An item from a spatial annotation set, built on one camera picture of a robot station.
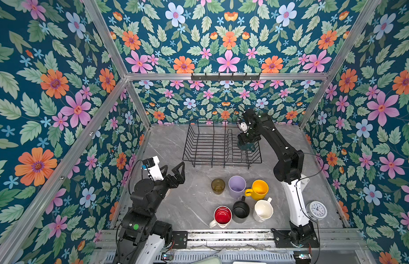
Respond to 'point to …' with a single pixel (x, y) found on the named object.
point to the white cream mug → (263, 210)
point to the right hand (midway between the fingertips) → (246, 140)
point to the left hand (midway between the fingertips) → (178, 162)
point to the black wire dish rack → (215, 142)
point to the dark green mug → (250, 146)
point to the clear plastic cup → (243, 126)
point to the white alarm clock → (316, 210)
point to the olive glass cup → (218, 186)
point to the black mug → (241, 209)
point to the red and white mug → (222, 216)
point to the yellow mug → (259, 191)
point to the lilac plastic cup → (237, 185)
